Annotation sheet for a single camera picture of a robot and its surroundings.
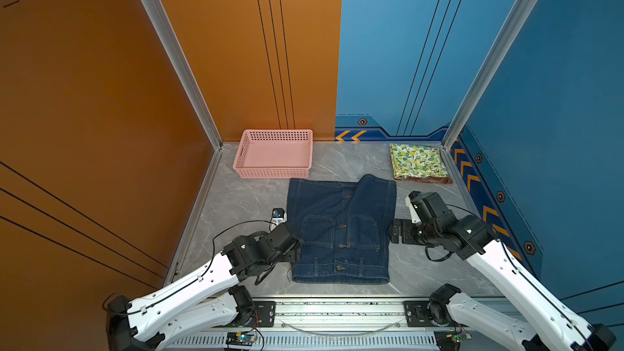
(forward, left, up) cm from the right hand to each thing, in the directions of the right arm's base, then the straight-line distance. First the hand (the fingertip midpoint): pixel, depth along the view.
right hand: (396, 232), depth 74 cm
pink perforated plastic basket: (+48, +46, -15) cm, 68 cm away
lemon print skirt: (+38, -19, -10) cm, 44 cm away
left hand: (-2, +32, -3) cm, 32 cm away
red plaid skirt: (+31, -28, -15) cm, 44 cm away
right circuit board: (-25, -14, -18) cm, 34 cm away
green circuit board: (-25, +47, -17) cm, 56 cm away
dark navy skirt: (+8, +15, -13) cm, 21 cm away
